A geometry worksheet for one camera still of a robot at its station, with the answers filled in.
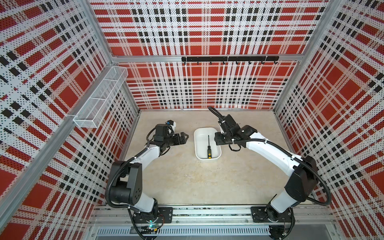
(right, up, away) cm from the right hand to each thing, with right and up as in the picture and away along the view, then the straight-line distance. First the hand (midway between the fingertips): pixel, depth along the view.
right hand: (221, 138), depth 83 cm
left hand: (-22, 0, +9) cm, 24 cm away
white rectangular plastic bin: (-11, -5, +18) cm, 22 cm away
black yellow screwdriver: (-6, -11, +11) cm, 16 cm away
